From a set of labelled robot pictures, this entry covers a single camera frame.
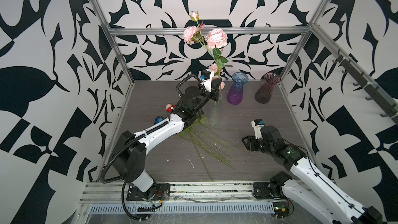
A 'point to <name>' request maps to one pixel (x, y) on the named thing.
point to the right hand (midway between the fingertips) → (245, 138)
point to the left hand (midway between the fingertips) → (222, 75)
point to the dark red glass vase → (264, 94)
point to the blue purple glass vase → (235, 93)
